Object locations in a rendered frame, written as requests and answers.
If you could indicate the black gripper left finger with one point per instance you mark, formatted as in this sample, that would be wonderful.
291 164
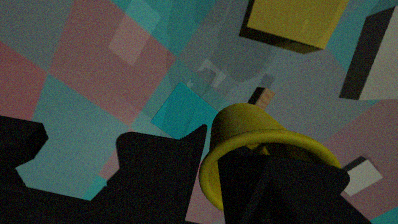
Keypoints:
179 156

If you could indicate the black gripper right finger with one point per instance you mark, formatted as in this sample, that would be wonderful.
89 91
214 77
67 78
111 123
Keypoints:
244 176

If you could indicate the yellow box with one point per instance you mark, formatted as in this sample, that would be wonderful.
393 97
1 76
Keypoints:
302 26

